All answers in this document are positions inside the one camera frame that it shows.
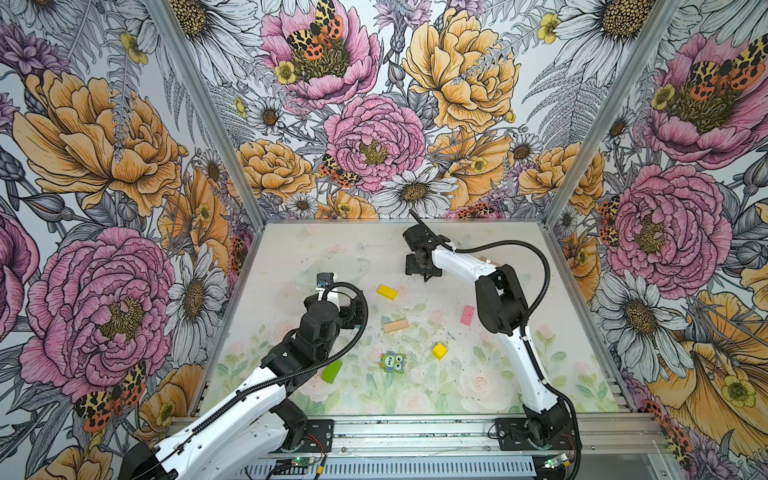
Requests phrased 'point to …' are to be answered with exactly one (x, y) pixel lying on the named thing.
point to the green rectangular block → (329, 373)
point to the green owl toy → (392, 362)
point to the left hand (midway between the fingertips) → (344, 301)
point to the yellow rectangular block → (387, 292)
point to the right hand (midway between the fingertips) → (423, 275)
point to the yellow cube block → (439, 351)
